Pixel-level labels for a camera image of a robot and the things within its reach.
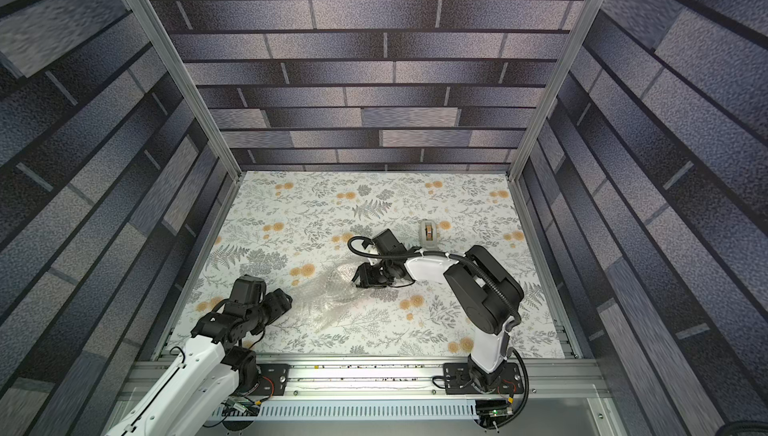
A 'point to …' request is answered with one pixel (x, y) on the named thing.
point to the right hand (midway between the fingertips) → (354, 283)
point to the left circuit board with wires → (238, 406)
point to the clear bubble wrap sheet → (328, 293)
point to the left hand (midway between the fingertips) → (286, 303)
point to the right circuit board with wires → (493, 412)
